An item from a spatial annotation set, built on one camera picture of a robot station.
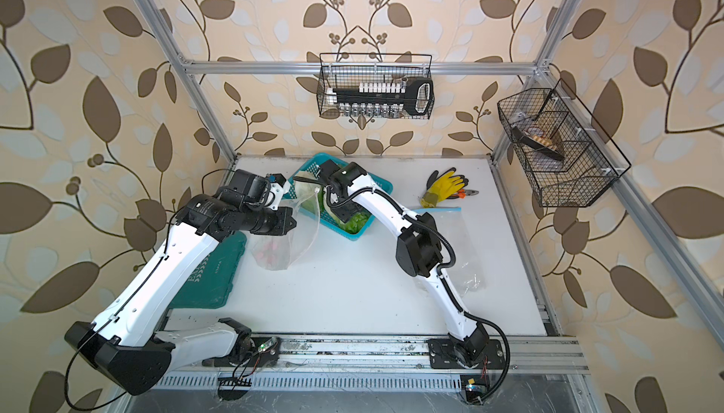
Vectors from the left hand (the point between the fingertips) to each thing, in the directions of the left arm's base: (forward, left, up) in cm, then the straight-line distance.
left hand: (291, 219), depth 72 cm
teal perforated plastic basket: (+12, -7, +6) cm, 15 cm away
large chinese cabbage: (+8, -16, -13) cm, 22 cm away
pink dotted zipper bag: (-4, +4, -11) cm, 13 cm away
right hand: (+14, -14, -16) cm, 25 cm away
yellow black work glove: (+29, -47, -22) cm, 60 cm away
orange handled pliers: (+28, -56, -24) cm, 67 cm away
